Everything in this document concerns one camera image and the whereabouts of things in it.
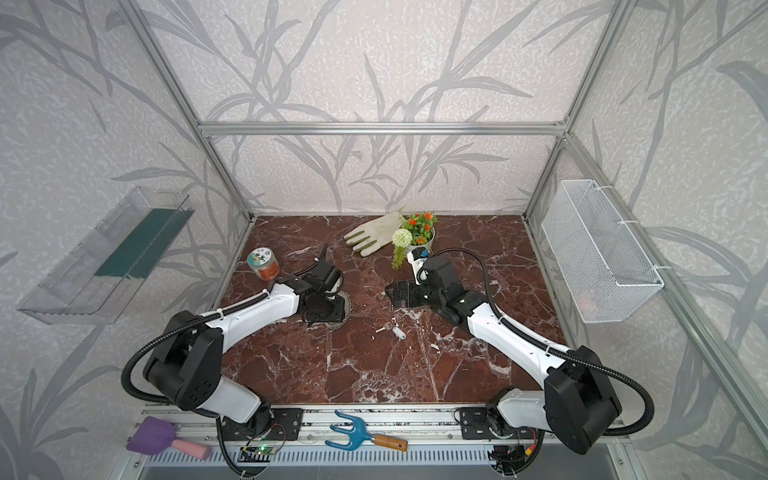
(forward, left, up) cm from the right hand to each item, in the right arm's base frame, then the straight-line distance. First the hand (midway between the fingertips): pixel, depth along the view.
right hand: (399, 278), depth 82 cm
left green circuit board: (-38, +32, -16) cm, 52 cm away
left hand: (-3, +17, -11) cm, 20 cm away
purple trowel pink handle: (-35, +60, -16) cm, 72 cm away
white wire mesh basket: (-8, -44, +17) cm, 48 cm away
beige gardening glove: (+30, +10, -16) cm, 35 cm away
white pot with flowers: (+20, -6, -3) cm, 21 cm away
